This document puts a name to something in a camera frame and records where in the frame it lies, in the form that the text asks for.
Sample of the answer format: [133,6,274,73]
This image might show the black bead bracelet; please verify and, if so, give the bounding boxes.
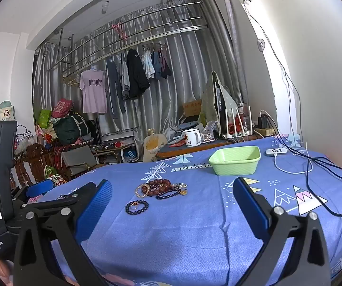
[125,200,149,216]

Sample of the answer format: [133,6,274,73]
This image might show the red quilted bag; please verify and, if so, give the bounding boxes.
[51,98,74,119]

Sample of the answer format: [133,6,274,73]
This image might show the white cable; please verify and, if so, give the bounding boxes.
[274,152,314,175]

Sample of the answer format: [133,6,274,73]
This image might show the red container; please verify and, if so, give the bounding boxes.
[237,103,249,132]

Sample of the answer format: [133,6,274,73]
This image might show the black monitor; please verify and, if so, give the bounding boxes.
[214,74,228,134]

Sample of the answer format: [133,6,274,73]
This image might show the white enamel mug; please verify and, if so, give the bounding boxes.
[183,128,203,147]

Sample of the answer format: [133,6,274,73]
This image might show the grey trousers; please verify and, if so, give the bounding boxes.
[105,60,127,120]

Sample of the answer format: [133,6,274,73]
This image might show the grey curtain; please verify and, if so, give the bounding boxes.
[32,0,249,143]

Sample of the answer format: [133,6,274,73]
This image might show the blue and white shoe box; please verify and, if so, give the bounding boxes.
[123,149,137,163]

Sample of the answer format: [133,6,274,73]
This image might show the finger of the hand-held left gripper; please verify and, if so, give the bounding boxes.
[10,182,98,213]
[25,182,55,199]

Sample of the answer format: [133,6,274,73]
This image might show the white power bank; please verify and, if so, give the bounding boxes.
[265,147,289,157]

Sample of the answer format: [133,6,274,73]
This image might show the grey box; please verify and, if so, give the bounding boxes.
[61,146,98,176]

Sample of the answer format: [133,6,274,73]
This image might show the dark small garment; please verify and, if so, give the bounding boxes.
[153,49,173,79]

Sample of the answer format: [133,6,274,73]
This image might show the carved wooden chair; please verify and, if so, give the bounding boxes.
[13,143,61,188]

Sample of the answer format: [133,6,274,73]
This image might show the beige bag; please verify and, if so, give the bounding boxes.
[143,133,168,163]

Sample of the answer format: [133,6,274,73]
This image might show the dark green duffel bag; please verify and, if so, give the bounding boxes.
[53,114,92,146]

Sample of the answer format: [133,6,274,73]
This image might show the red plaid cloth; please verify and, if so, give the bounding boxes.
[50,145,70,175]

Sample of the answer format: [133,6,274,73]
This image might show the pale blue charger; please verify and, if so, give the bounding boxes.
[287,133,304,146]

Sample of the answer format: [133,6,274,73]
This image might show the white and blue garment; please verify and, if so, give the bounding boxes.
[141,50,156,79]

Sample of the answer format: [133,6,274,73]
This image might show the power strip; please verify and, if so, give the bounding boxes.
[254,128,278,138]

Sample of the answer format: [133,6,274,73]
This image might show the cardboard box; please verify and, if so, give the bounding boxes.
[183,101,204,117]

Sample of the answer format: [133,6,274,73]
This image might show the pink t-shirt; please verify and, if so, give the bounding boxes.
[79,69,108,114]

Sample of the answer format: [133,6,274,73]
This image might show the pink hanger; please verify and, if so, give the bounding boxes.
[111,22,128,41]

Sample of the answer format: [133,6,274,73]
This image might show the beige lace cloth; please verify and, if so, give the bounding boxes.
[201,71,240,126]

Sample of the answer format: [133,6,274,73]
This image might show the dark purple bead bracelet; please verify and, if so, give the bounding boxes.
[155,189,181,200]

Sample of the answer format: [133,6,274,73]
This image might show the green plastic basket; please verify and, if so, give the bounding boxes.
[208,146,261,176]

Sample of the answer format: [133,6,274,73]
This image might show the black cable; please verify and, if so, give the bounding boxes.
[273,135,342,219]

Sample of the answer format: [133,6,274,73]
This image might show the clear plastic bag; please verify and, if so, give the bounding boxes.
[201,122,220,142]

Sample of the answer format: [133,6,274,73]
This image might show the white router with antennas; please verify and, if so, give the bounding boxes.
[224,106,256,140]

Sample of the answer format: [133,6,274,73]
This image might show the metal drying rack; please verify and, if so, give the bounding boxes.
[47,1,208,78]

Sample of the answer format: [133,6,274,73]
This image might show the black shirt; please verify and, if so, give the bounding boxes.
[126,49,150,99]

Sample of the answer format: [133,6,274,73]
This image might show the blue printed bedsheet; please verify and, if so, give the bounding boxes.
[35,135,342,286]

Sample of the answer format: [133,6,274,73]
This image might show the grey shirt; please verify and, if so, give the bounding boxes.
[120,56,131,100]

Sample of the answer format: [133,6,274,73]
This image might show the wooden desk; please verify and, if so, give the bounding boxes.
[156,131,263,159]

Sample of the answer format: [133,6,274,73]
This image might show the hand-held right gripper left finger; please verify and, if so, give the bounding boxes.
[13,179,112,286]

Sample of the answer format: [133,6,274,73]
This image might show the large brown bead bracelet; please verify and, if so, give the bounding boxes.
[145,179,174,198]

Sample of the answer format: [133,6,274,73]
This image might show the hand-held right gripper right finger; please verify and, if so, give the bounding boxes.
[233,177,331,286]

